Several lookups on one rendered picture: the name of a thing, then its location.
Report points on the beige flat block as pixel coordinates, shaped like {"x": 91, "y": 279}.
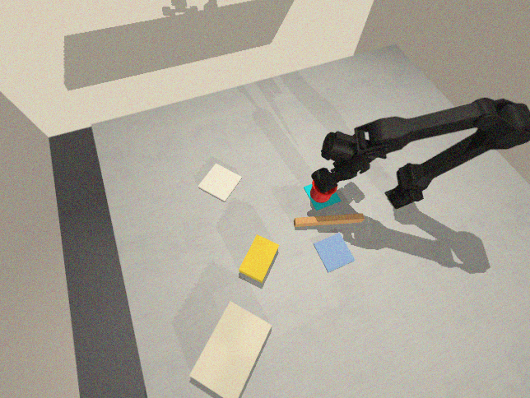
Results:
{"x": 230, "y": 354}

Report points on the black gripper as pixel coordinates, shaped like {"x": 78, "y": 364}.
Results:
{"x": 343, "y": 170}

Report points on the wooden flat bar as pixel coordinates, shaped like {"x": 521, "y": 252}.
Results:
{"x": 328, "y": 219}

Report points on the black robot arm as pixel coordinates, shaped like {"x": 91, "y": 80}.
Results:
{"x": 501, "y": 124}

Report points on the cream flat square pad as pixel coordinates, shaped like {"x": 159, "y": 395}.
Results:
{"x": 220, "y": 182}

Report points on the yellow rectangular block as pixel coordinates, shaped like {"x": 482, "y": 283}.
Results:
{"x": 259, "y": 258}

